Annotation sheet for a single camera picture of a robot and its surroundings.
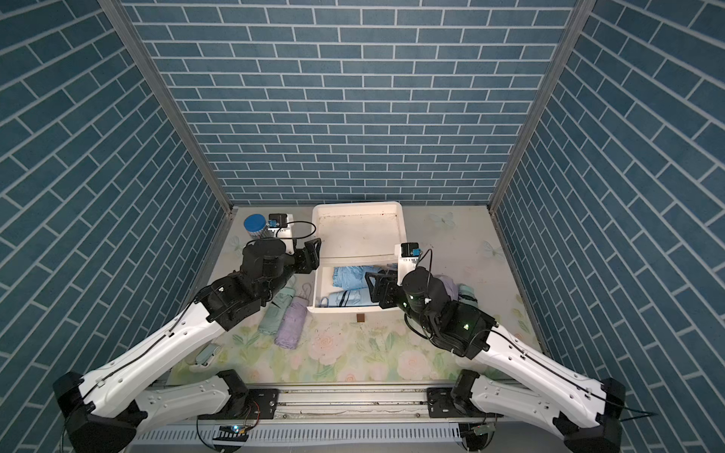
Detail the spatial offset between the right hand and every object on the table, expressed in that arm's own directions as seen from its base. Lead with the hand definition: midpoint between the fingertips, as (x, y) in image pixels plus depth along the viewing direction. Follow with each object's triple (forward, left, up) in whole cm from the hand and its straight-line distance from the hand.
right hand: (377, 276), depth 67 cm
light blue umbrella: (+4, +7, -8) cm, 11 cm away
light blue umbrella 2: (0, +7, -9) cm, 11 cm away
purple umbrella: (-5, +26, -26) cm, 37 cm away
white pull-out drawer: (+4, +15, -11) cm, 20 cm away
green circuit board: (-31, +36, -31) cm, 56 cm away
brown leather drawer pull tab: (-6, +4, -10) cm, 12 cm away
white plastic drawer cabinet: (+17, +6, -4) cm, 18 cm away
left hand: (+7, +15, +3) cm, 17 cm away
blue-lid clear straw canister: (+21, +41, -8) cm, 47 cm away
